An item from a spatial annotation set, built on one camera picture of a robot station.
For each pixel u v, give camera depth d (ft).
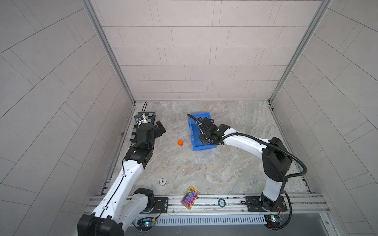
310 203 2.38
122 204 1.38
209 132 2.14
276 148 1.46
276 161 1.51
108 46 2.79
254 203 2.33
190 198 2.36
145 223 2.12
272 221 2.22
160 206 2.29
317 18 2.45
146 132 1.78
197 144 2.84
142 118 2.11
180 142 3.01
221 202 2.37
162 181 2.58
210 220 2.23
